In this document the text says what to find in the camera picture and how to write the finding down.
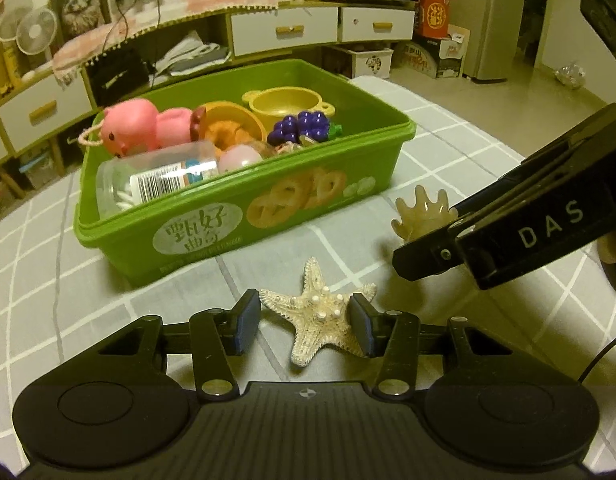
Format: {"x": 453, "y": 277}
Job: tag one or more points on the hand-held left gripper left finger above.
{"x": 245, "y": 322}

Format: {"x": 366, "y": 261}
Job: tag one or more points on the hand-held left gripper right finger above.
{"x": 365, "y": 325}

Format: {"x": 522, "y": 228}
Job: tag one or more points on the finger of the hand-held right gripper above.
{"x": 428, "y": 257}

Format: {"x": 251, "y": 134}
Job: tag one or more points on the translucent beige octopus toy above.
{"x": 423, "y": 210}

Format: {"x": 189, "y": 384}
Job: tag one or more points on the white starfish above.
{"x": 318, "y": 320}

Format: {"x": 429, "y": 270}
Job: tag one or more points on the green plastic box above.
{"x": 212, "y": 220}

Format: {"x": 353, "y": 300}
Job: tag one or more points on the pink toy egg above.
{"x": 237, "y": 157}

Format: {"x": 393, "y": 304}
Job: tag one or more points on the clear plastic jar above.
{"x": 152, "y": 180}

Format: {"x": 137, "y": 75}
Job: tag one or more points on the small brown shell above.
{"x": 288, "y": 149}

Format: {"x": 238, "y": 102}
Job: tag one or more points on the purple toy grapes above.
{"x": 298, "y": 127}

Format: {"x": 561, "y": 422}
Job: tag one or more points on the yellow toy bowl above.
{"x": 240, "y": 112}

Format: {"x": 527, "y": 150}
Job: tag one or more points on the yellow toy pot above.
{"x": 283, "y": 102}

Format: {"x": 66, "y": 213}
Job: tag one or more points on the person's right hand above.
{"x": 615, "y": 250}

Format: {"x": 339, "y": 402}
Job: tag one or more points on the crumpled foil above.
{"x": 570, "y": 75}

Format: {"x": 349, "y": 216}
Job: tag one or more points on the grey checked blanket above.
{"x": 87, "y": 300}

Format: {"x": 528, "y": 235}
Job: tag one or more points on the grey refrigerator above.
{"x": 498, "y": 20}

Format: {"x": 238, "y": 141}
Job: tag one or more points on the white printed crate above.
{"x": 368, "y": 62}

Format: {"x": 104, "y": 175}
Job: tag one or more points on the tall red gift box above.
{"x": 434, "y": 10}

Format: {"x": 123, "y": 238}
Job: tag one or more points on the black box in cabinet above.
{"x": 120, "y": 77}

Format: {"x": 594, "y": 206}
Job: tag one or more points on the pile of folded clothes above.
{"x": 190, "y": 52}

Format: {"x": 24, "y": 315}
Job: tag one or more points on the long wooden cabinet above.
{"x": 226, "y": 35}

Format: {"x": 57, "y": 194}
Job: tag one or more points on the pink patterned cloth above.
{"x": 212, "y": 2}

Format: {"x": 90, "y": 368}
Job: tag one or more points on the yellow bottle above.
{"x": 12, "y": 65}

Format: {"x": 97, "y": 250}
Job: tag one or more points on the small white desk fan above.
{"x": 36, "y": 31}

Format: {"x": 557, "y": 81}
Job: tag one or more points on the large white desk fan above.
{"x": 10, "y": 15}

